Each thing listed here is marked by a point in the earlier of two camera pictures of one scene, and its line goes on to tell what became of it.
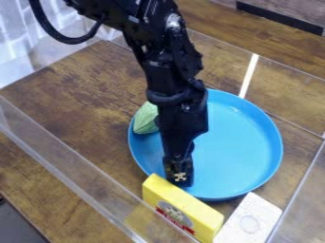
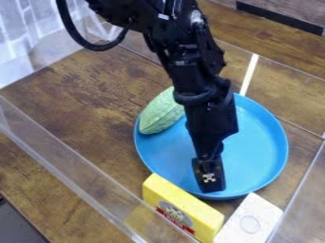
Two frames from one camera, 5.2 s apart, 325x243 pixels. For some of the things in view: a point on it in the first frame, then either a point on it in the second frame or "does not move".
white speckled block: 252,222 does not move
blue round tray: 238,153 does not move
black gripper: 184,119 -> 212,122
